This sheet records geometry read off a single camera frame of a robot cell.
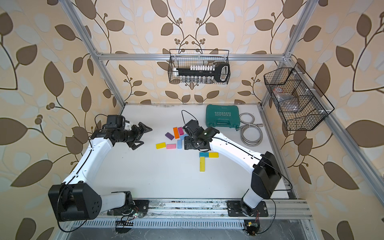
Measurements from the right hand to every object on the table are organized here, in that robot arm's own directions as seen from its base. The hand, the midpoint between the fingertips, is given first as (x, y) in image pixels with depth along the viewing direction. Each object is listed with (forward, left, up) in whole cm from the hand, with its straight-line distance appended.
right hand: (190, 144), depth 82 cm
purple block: (+15, +15, -14) cm, 26 cm away
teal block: (0, -8, -13) cm, 16 cm away
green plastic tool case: (+29, -23, -10) cm, 38 cm away
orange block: (+18, +11, -14) cm, 25 cm away
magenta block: (+19, +8, -14) cm, 25 cm away
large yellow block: (+9, +21, -15) cm, 27 cm away
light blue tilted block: (+14, +7, -14) cm, 21 cm away
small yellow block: (-1, -13, -13) cm, 19 cm away
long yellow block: (-6, -6, -14) cm, 16 cm away
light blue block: (+9, +8, -15) cm, 19 cm away
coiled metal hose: (+15, -41, -14) cm, 46 cm away
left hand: (+4, +24, +6) cm, 25 cm away
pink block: (+7, +14, -14) cm, 21 cm away
